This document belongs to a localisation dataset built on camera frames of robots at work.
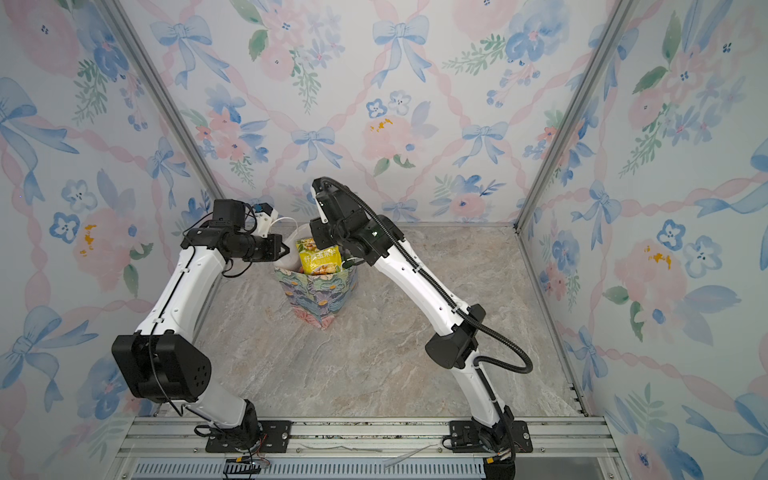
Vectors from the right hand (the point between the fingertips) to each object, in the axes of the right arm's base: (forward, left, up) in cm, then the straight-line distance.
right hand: (319, 220), depth 73 cm
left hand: (+1, +11, -10) cm, 15 cm away
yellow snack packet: (-4, +2, -11) cm, 12 cm away
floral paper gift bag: (-11, +2, -18) cm, 21 cm away
